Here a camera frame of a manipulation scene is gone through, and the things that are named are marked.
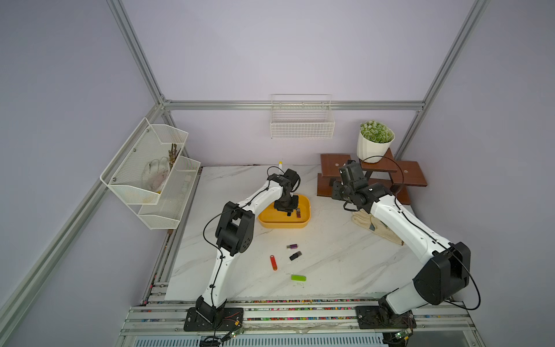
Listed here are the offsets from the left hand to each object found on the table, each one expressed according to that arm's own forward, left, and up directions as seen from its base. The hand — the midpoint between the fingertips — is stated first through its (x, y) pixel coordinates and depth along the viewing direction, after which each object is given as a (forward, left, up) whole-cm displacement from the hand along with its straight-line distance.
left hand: (290, 210), depth 97 cm
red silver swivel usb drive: (+2, -4, -4) cm, 6 cm away
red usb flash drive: (-22, +7, -5) cm, 24 cm away
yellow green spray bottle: (+16, +5, +14) cm, 21 cm away
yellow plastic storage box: (-2, +9, -3) cm, 10 cm away
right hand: (-1, -19, +15) cm, 24 cm away
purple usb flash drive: (-15, 0, -5) cm, 16 cm away
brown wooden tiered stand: (+10, -48, +12) cm, 50 cm away
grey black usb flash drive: (-19, -2, -5) cm, 20 cm away
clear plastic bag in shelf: (0, +51, +25) cm, 56 cm away
